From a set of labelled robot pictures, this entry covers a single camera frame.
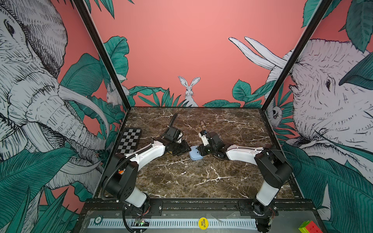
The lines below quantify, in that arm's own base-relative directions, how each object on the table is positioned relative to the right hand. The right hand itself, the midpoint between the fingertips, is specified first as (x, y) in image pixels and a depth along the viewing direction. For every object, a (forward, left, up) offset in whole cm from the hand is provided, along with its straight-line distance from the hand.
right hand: (197, 146), depth 92 cm
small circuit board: (-40, +29, -5) cm, 50 cm away
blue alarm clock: (-4, +2, -2) cm, 5 cm away
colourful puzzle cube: (-41, -52, -2) cm, 66 cm away
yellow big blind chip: (-40, -3, -5) cm, 41 cm away
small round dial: (-40, +49, -4) cm, 64 cm away
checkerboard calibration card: (+6, +46, -2) cm, 47 cm away
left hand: (-4, +3, +5) cm, 7 cm away
